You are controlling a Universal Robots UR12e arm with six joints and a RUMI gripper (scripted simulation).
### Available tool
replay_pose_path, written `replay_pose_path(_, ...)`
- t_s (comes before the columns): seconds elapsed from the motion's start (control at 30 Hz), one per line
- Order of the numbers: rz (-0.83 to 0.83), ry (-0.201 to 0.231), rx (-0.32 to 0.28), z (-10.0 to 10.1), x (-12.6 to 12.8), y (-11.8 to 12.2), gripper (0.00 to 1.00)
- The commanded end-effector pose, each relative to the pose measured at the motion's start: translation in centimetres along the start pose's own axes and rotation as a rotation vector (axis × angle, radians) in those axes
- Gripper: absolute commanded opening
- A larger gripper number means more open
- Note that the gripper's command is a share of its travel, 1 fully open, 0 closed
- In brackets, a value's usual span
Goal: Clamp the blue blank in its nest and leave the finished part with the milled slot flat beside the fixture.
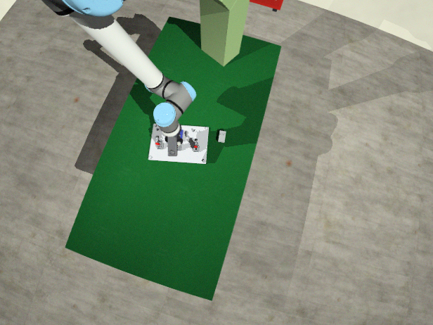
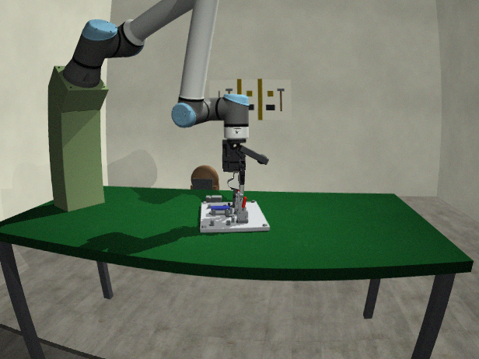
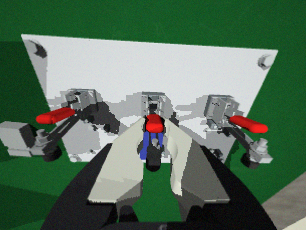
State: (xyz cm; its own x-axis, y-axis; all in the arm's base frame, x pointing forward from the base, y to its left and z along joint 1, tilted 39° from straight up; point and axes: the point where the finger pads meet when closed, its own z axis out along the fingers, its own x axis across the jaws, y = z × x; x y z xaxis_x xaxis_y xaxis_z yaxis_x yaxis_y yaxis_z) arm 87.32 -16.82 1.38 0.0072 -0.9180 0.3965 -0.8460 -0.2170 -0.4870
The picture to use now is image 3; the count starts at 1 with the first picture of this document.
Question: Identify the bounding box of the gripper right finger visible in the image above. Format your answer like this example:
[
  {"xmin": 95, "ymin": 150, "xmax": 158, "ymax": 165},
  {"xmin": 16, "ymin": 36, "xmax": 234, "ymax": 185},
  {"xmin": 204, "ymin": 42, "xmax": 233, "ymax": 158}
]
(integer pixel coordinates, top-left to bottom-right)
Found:
[{"xmin": 161, "ymin": 117, "xmax": 277, "ymax": 230}]

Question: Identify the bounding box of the light grey rectangular block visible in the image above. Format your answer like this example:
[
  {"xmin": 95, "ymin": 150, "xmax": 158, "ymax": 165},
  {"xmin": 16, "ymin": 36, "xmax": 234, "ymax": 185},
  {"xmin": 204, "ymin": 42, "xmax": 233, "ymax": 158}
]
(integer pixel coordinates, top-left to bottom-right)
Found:
[{"xmin": 0, "ymin": 121, "xmax": 35, "ymax": 157}]

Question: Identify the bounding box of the blue flat plate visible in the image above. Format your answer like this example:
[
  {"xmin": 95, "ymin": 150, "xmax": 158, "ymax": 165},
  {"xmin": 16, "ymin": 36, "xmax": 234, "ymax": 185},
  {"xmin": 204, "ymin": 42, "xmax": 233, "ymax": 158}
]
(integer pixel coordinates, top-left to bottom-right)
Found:
[{"xmin": 140, "ymin": 130, "xmax": 163, "ymax": 160}]

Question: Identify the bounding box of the white flat fixture plate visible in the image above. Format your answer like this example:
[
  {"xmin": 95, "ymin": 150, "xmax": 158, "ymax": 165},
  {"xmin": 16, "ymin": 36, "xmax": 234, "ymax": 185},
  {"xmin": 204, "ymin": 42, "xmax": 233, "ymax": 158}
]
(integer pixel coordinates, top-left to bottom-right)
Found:
[{"xmin": 21, "ymin": 34, "xmax": 278, "ymax": 162}]

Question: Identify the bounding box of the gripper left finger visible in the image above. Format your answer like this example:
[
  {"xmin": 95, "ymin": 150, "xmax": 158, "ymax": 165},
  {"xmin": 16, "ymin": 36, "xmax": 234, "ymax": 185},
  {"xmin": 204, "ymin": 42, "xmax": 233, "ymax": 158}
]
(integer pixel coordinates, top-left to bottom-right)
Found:
[{"xmin": 40, "ymin": 116, "xmax": 147, "ymax": 230}]

